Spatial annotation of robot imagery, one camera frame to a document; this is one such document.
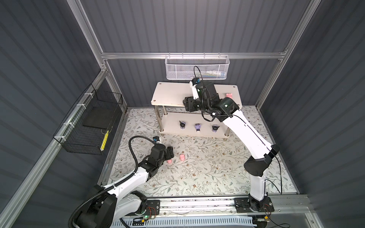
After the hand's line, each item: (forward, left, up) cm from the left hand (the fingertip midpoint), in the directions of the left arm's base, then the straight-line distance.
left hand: (167, 148), depth 87 cm
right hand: (+10, -13, +29) cm, 33 cm away
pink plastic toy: (-5, -1, -7) cm, 9 cm away
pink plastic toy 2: (-3, -9, -7) cm, 12 cm away
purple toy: (+16, -21, +1) cm, 26 cm away
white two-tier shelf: (+20, -4, +26) cm, 33 cm away
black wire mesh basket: (+2, +41, +19) cm, 45 cm away
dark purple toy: (+17, -10, +2) cm, 20 cm away
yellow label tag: (-6, +29, +18) cm, 35 cm away
